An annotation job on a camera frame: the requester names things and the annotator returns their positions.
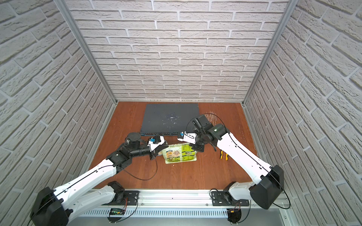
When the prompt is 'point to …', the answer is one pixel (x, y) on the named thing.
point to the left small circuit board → (117, 211)
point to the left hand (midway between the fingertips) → (165, 140)
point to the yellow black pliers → (221, 154)
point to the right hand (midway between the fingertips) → (189, 142)
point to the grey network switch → (168, 119)
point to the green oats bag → (178, 153)
